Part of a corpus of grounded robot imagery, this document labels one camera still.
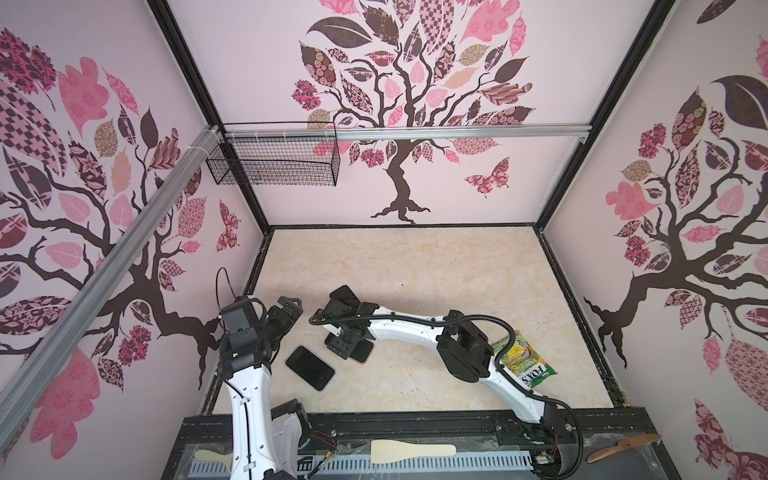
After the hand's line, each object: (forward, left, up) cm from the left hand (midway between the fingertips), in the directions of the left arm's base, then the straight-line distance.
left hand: (295, 315), depth 78 cm
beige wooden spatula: (-29, -25, -15) cm, 41 cm away
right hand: (+1, -10, -15) cm, 18 cm away
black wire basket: (+49, +3, +18) cm, 52 cm away
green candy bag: (-8, -64, -12) cm, 65 cm away
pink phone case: (-5, -17, -13) cm, 22 cm away
